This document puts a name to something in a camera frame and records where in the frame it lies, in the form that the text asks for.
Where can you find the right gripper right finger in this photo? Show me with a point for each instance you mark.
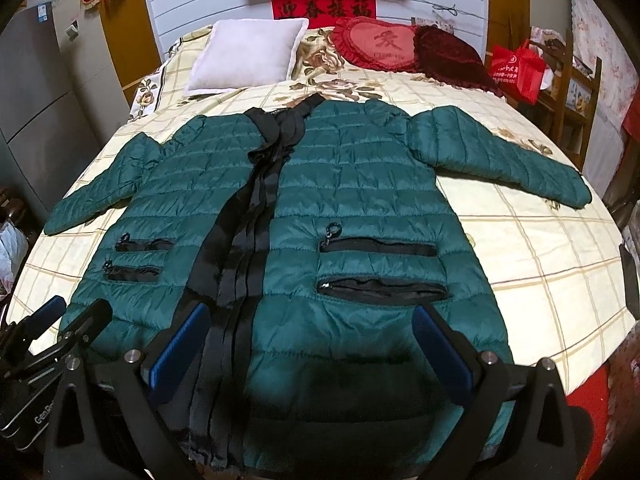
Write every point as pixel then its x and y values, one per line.
pixel 515 424

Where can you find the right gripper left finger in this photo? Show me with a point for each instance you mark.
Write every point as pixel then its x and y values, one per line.
pixel 104 422

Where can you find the green quilted puffer jacket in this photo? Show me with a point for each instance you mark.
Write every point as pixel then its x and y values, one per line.
pixel 311 233

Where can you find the floral checked bed sheet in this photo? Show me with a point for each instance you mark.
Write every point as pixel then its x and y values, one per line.
pixel 556 271

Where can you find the grey wardrobe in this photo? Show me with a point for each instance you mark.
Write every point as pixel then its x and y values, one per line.
pixel 61 100

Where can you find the wooden chair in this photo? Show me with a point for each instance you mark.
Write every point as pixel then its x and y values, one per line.
pixel 566 109

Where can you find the white square pillow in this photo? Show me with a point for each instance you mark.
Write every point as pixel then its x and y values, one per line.
pixel 246 53

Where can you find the red plastic shopping bag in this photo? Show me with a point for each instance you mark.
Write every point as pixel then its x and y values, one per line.
pixel 518 73

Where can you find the dark red velvet cushion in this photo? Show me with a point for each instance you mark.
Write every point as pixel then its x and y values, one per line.
pixel 448 59

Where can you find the red heart-shaped cushion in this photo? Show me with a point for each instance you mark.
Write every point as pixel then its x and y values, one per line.
pixel 375 44

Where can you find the red calligraphy banner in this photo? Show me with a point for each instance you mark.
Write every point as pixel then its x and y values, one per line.
pixel 322 13

